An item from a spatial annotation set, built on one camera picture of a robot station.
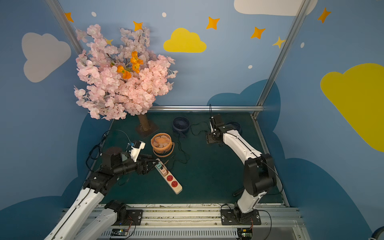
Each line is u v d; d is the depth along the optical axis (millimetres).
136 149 637
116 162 562
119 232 718
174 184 826
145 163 636
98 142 1076
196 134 1116
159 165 845
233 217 739
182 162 934
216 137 680
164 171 820
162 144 945
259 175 462
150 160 653
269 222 706
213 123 719
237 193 801
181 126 1034
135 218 744
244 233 720
